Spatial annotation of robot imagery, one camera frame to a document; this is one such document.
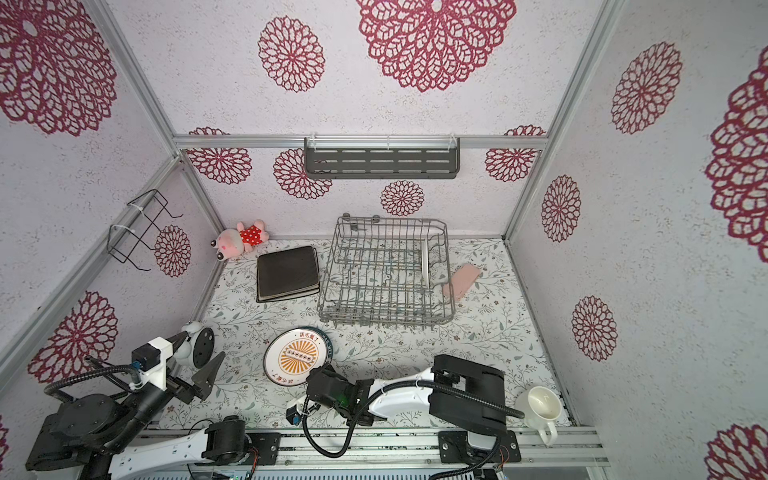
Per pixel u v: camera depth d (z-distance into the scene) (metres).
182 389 0.52
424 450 0.75
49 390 0.38
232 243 1.12
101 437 0.41
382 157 0.92
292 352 0.84
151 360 0.47
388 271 1.09
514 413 0.40
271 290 0.98
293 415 0.67
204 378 0.54
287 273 1.05
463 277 1.06
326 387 0.60
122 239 0.73
